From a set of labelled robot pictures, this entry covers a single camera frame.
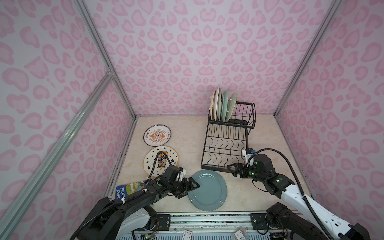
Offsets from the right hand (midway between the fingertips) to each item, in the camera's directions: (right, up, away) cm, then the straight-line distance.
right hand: (233, 167), depth 78 cm
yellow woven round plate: (-1, +31, +1) cm, 32 cm away
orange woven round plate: (-11, +32, +2) cm, 34 cm away
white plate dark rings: (-9, +33, -2) cm, 34 cm away
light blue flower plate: (-5, +32, 0) cm, 32 cm away
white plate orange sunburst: (-48, +15, +29) cm, 58 cm away
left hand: (-19, -11, +2) cm, 23 cm away
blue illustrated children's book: (-60, -14, +3) cm, 61 cm away
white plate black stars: (-41, -1, +16) cm, 44 cm away
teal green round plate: (-11, -15, +5) cm, 19 cm away
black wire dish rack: (0, +11, +23) cm, 25 cm away
